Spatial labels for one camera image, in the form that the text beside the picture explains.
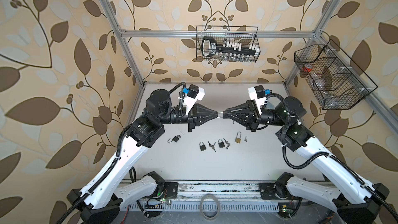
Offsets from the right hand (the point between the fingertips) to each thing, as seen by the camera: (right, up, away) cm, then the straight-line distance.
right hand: (227, 114), depth 52 cm
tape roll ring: (-6, -42, +22) cm, 48 cm away
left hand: (-4, 0, -1) cm, 4 cm away
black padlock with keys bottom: (-9, -23, +37) cm, 45 cm away
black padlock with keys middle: (+2, -22, +37) cm, 43 cm away
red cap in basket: (+50, +23, +35) cm, 66 cm away
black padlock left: (-26, -19, +40) cm, 51 cm away
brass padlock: (+12, -19, +40) cm, 46 cm away
